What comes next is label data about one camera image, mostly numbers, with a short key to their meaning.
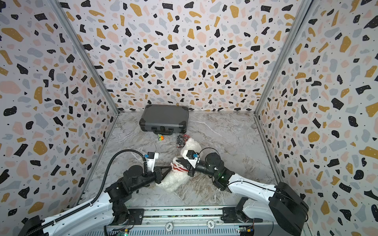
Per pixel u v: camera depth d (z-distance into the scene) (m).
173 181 0.72
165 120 1.03
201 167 0.64
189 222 0.73
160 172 0.66
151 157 0.68
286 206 0.42
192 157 0.60
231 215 0.75
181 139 1.00
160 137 1.03
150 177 0.67
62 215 0.45
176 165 0.72
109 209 0.54
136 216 0.73
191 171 0.64
